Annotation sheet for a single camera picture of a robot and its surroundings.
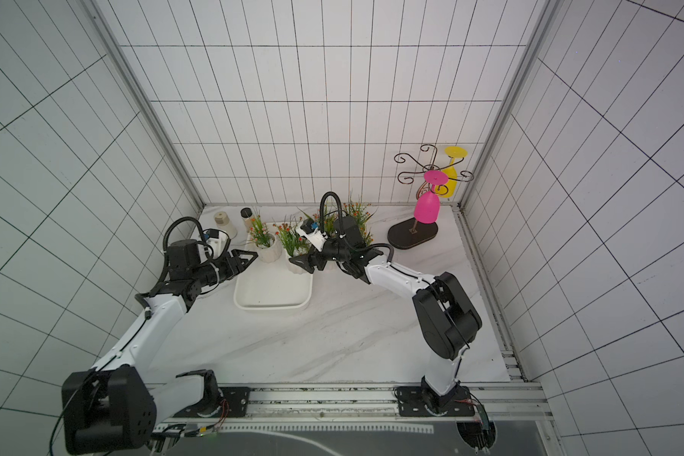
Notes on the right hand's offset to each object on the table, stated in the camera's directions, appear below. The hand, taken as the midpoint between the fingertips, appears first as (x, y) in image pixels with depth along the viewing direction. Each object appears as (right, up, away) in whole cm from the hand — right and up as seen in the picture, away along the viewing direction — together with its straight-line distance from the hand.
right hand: (302, 238), depth 84 cm
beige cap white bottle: (-32, +6, +17) cm, 37 cm away
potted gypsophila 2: (-1, -1, -8) cm, 8 cm away
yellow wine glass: (+43, +14, -4) cm, 45 cm away
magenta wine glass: (+40, +10, +7) cm, 42 cm away
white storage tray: (-14, -17, +9) cm, 23 cm away
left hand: (-15, -7, -2) cm, 16 cm away
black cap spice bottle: (-24, +9, +20) cm, 33 cm away
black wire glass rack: (+39, +1, +24) cm, 46 cm away
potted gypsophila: (-14, -4, +14) cm, 20 cm away
